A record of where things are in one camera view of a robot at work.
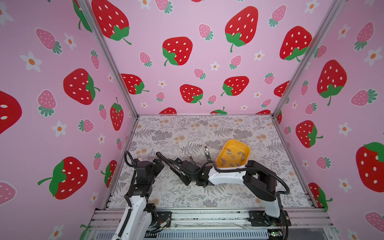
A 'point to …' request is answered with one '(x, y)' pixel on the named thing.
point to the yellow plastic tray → (233, 153)
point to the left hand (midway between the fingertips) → (156, 163)
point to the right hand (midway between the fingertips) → (180, 173)
